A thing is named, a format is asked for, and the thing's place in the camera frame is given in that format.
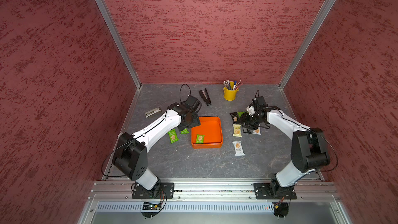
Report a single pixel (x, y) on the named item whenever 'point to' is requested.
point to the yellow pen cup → (229, 95)
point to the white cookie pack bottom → (238, 148)
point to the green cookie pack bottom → (199, 139)
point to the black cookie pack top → (235, 117)
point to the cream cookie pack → (237, 130)
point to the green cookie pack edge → (173, 136)
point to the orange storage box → (208, 135)
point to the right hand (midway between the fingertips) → (240, 125)
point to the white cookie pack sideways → (257, 131)
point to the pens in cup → (231, 85)
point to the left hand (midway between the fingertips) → (191, 127)
